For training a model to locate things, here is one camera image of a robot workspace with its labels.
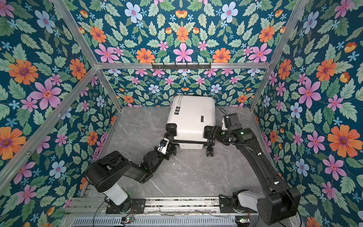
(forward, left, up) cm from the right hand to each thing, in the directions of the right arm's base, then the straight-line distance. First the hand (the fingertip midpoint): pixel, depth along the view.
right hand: (213, 133), depth 77 cm
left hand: (+2, +25, -10) cm, 27 cm away
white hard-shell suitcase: (+11, +13, -1) cm, 17 cm away
